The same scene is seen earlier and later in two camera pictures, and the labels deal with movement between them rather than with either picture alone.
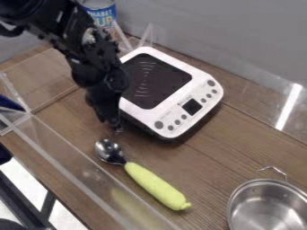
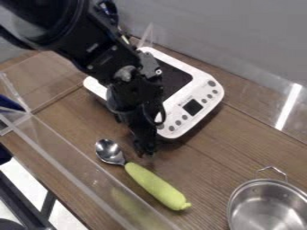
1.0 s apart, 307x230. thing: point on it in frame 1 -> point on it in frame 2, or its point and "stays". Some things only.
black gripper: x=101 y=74 -> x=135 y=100
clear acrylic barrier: x=52 y=188 stays
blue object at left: x=8 y=102 stays
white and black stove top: x=170 y=93 stays
